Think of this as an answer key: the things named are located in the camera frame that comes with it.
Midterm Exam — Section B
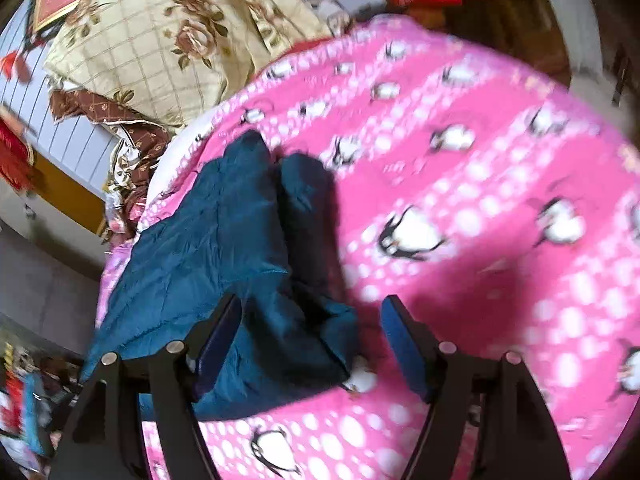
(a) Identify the dark teal down jacket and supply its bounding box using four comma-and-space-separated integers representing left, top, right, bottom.
84, 130, 359, 422

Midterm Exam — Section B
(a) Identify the brown patterned blanket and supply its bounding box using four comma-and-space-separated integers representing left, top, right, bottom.
50, 89, 174, 244

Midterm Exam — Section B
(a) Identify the cream floral quilt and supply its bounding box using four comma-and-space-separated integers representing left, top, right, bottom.
44, 0, 331, 127

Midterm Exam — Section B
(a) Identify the pink penguin bedspread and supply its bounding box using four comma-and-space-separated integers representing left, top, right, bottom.
96, 16, 639, 479

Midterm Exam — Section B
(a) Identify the red tasselled hanging decoration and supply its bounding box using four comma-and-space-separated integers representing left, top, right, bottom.
0, 115, 35, 194

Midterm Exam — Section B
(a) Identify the white pillow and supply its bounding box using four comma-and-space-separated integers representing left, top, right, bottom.
145, 106, 241, 209

